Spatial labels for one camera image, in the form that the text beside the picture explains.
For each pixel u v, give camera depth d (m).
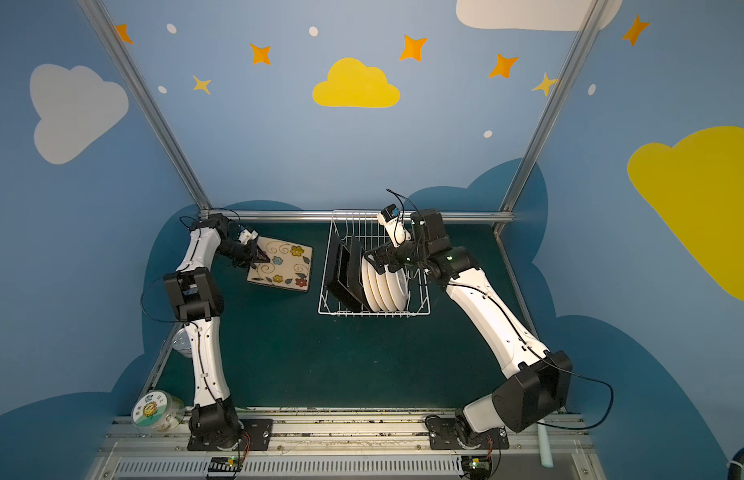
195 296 0.70
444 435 0.74
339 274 0.84
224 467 0.73
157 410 0.70
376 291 0.86
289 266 1.07
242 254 0.96
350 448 0.73
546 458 0.71
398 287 0.90
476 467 0.73
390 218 0.65
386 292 0.86
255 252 0.98
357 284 0.84
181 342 0.84
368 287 0.86
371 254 0.70
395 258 0.66
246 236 1.01
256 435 0.74
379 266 0.68
